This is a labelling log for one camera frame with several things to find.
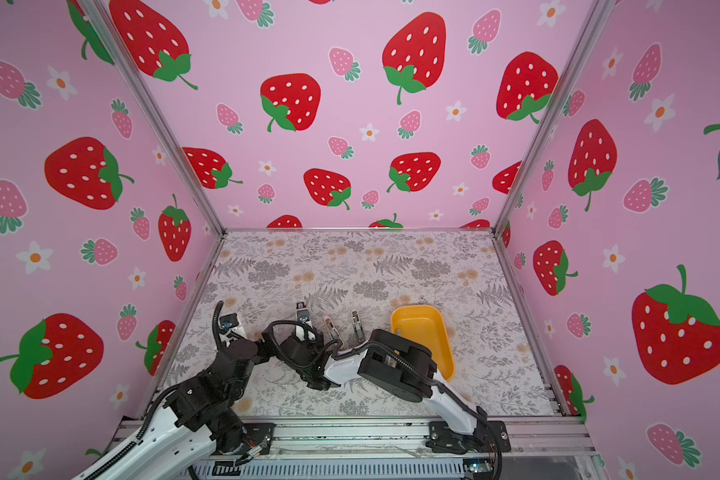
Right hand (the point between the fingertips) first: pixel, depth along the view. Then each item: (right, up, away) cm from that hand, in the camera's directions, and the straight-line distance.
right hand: (298, 327), depth 91 cm
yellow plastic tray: (+40, 0, +3) cm, 40 cm away
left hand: (-7, +2, -13) cm, 15 cm away
